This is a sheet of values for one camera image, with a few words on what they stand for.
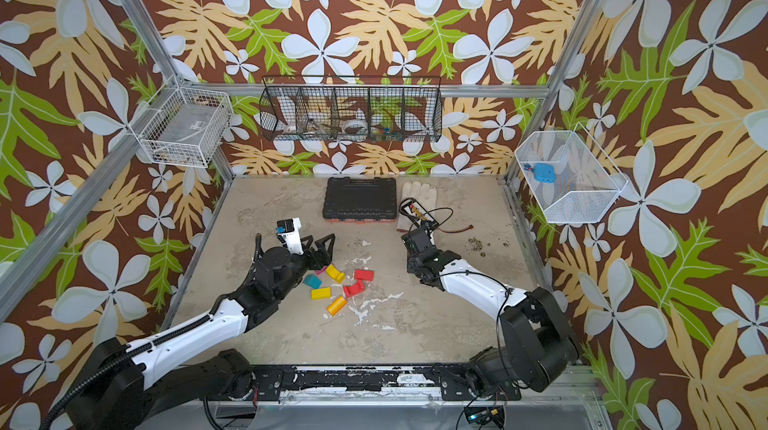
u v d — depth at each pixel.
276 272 0.59
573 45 0.82
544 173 0.86
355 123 0.99
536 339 0.43
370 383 0.75
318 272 0.94
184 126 0.86
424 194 1.14
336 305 0.86
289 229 0.68
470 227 1.05
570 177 0.83
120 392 0.40
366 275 0.94
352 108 0.97
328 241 0.75
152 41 0.81
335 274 0.93
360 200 1.09
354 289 0.89
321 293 0.89
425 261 0.66
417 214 1.05
